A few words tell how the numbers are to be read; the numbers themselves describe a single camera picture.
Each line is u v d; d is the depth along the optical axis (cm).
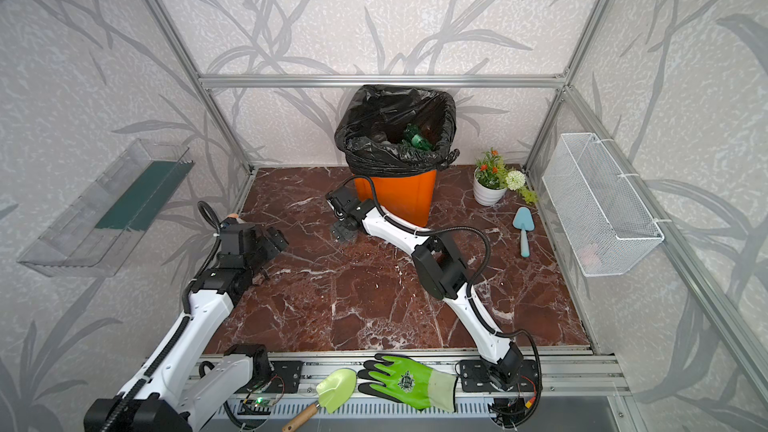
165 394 40
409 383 72
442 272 58
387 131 100
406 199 89
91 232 64
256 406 71
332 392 72
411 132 96
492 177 100
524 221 105
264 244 74
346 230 87
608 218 62
